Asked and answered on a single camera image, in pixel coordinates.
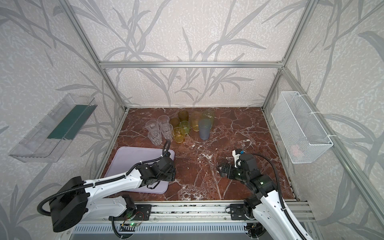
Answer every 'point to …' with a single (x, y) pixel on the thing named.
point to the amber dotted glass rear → (183, 115)
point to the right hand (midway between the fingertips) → (223, 164)
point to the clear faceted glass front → (155, 136)
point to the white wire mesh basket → (304, 139)
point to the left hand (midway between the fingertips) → (174, 169)
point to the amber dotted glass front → (175, 122)
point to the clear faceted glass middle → (167, 129)
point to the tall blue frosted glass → (205, 125)
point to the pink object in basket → (295, 150)
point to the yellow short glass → (178, 133)
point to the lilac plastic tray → (127, 158)
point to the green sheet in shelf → (73, 122)
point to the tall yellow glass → (195, 116)
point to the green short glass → (185, 125)
